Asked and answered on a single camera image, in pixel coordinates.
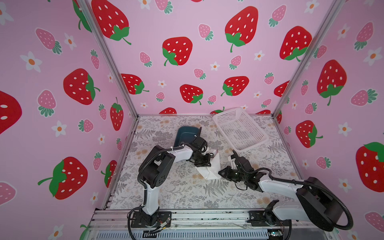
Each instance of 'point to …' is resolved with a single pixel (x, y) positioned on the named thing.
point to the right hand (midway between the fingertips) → (217, 173)
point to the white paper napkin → (214, 171)
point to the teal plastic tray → (185, 134)
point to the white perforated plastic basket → (240, 131)
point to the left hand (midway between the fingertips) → (212, 164)
